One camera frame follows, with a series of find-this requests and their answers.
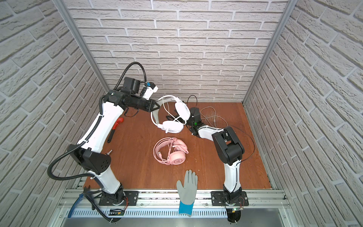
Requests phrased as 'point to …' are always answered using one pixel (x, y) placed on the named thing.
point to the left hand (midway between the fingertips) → (159, 104)
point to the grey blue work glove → (188, 193)
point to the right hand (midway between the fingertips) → (170, 112)
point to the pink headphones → (178, 156)
